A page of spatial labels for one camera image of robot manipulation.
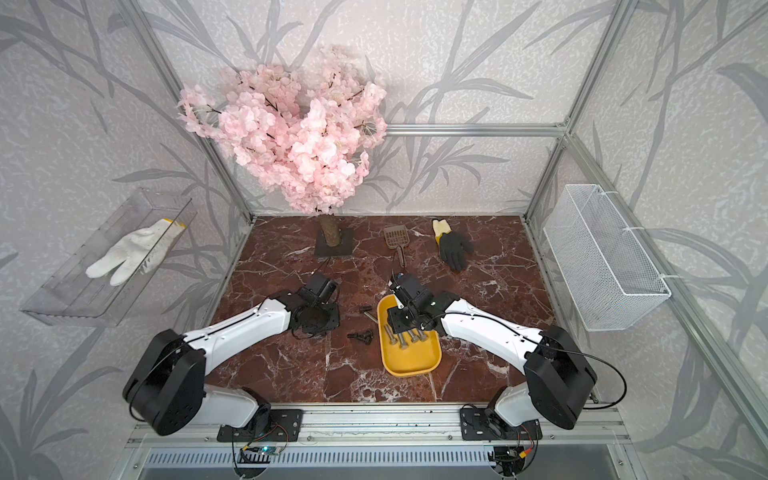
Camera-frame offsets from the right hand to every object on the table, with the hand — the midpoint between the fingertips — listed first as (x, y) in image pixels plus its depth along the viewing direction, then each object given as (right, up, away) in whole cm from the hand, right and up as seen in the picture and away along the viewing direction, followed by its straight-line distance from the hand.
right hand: (394, 316), depth 83 cm
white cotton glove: (-58, +19, -16) cm, 63 cm away
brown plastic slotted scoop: (0, +23, +32) cm, 39 cm away
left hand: (-17, -2, +4) cm, 17 cm away
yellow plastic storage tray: (+8, -13, +3) cm, 15 cm away
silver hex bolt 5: (-8, -2, +9) cm, 12 cm away
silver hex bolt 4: (+9, -7, +4) cm, 12 cm away
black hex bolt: (-9, 0, +12) cm, 15 cm away
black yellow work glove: (+22, +19, +28) cm, 40 cm away
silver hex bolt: (-1, -8, +3) cm, 8 cm away
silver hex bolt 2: (+3, -9, +3) cm, 10 cm away
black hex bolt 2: (-8, -7, +4) cm, 11 cm away
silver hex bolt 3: (+6, -7, +3) cm, 10 cm away
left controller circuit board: (-29, -29, -13) cm, 43 cm away
